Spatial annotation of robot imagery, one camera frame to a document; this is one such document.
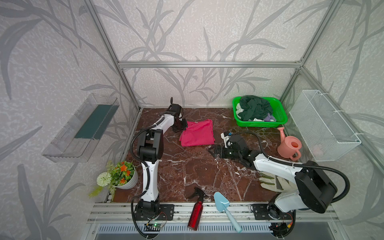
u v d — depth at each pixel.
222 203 0.77
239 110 1.16
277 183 0.83
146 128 0.58
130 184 0.74
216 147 0.75
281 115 1.07
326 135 0.63
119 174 0.69
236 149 0.66
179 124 0.91
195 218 0.69
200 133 1.00
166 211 0.74
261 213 0.72
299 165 0.48
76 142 0.63
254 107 1.05
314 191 0.43
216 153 0.75
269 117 1.07
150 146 0.59
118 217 0.75
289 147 0.85
